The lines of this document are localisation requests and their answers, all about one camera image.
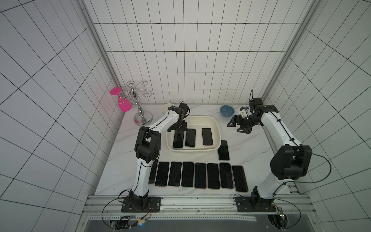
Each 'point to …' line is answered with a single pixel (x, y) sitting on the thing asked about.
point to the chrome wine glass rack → (142, 118)
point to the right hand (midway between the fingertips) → (227, 126)
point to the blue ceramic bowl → (227, 111)
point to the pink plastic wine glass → (124, 105)
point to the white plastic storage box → (198, 123)
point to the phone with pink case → (200, 175)
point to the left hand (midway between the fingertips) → (176, 131)
